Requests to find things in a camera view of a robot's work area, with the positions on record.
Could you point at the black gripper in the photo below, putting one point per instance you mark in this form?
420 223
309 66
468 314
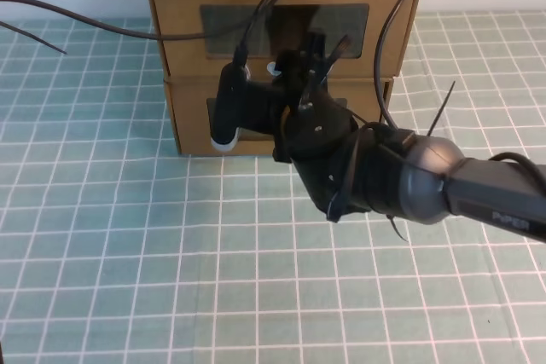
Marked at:
311 130

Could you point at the white drawer handle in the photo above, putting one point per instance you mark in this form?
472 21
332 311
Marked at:
271 69

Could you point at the brown cardboard shoebox drawer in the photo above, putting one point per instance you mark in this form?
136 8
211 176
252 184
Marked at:
378 30

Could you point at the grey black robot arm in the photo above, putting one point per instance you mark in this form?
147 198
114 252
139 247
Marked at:
424 178

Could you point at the lower brown cardboard shoebox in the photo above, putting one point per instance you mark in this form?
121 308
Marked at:
186 100

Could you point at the cyan checkered tablecloth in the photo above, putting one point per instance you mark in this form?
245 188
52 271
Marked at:
116 249

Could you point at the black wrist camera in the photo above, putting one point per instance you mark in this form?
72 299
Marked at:
225 121

